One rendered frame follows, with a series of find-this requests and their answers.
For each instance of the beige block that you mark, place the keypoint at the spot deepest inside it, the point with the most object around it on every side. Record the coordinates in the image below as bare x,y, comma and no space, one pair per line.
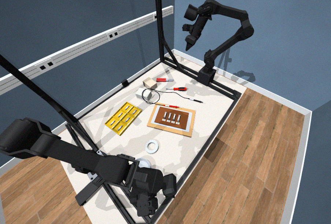
149,83

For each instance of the white rectangular block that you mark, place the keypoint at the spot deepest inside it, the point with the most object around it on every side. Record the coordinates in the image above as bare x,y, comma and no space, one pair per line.
146,94

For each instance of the yellow tray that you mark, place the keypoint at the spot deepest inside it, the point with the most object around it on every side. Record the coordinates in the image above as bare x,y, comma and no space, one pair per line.
123,117

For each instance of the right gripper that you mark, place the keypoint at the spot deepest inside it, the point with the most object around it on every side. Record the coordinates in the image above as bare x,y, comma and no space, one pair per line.
168,188

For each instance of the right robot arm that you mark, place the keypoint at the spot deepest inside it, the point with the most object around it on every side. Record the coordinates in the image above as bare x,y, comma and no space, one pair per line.
29,138

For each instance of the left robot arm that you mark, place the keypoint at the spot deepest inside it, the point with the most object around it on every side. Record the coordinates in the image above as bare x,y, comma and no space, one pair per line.
212,7

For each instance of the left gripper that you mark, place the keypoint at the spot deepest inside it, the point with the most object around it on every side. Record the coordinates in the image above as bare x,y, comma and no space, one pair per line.
194,36

